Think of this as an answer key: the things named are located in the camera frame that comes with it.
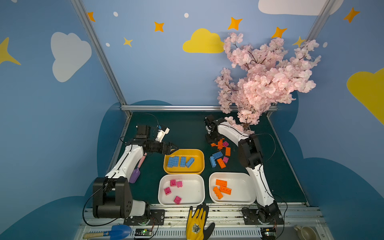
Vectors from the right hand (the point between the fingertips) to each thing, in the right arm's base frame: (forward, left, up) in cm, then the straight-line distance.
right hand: (212, 139), depth 104 cm
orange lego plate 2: (-9, -10, 0) cm, 14 cm away
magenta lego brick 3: (-41, +19, +1) cm, 45 cm away
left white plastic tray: (-35, +18, -1) cm, 39 cm away
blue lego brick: (-19, +27, +1) cm, 33 cm away
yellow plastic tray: (-21, +10, -2) cm, 23 cm away
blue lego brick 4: (-19, +14, +2) cm, 24 cm away
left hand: (-16, +25, +14) cm, 33 cm away
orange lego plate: (-30, -4, -1) cm, 30 cm away
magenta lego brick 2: (-32, +19, +1) cm, 37 cm away
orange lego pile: (-5, -5, +1) cm, 7 cm away
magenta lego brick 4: (-15, -8, 0) cm, 17 cm away
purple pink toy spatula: (-25, +46, 0) cm, 53 cm away
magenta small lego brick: (-36, +26, 0) cm, 44 cm away
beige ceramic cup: (-51, -43, 0) cm, 67 cm away
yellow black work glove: (-53, +9, +1) cm, 54 cm away
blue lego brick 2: (-18, +24, 0) cm, 30 cm away
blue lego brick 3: (-18, +19, 0) cm, 26 cm away
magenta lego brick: (-32, +23, +1) cm, 39 cm away
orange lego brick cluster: (-36, -2, +1) cm, 36 cm away
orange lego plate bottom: (-18, -6, -1) cm, 18 cm away
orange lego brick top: (-34, -6, 0) cm, 35 cm away
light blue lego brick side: (-17, 0, 0) cm, 17 cm away
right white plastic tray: (-32, -17, -1) cm, 36 cm away
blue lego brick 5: (-12, -3, -1) cm, 12 cm away
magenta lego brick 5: (-4, -9, +1) cm, 10 cm away
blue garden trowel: (-56, +46, 0) cm, 73 cm away
